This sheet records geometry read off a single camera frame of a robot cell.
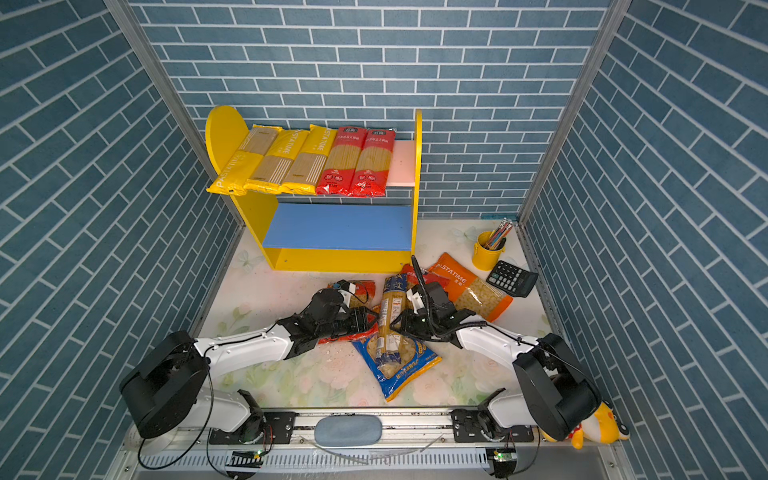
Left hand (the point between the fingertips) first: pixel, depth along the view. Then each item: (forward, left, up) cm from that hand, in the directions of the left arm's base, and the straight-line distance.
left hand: (375, 319), depth 84 cm
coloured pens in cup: (+27, -40, +5) cm, 49 cm away
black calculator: (+18, -46, -7) cm, 50 cm away
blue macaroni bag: (-10, -12, -4) cm, 16 cm away
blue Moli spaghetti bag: (-8, -4, -1) cm, 9 cm away
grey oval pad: (-26, +6, -6) cm, 27 cm away
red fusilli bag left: (+11, +4, -5) cm, 13 cm away
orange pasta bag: (+12, -30, -5) cm, 33 cm away
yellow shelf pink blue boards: (+27, +16, +5) cm, 31 cm away
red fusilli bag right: (+18, -11, -2) cm, 21 cm away
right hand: (-1, -4, -1) cm, 4 cm away
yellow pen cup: (+24, -37, -3) cm, 44 cm away
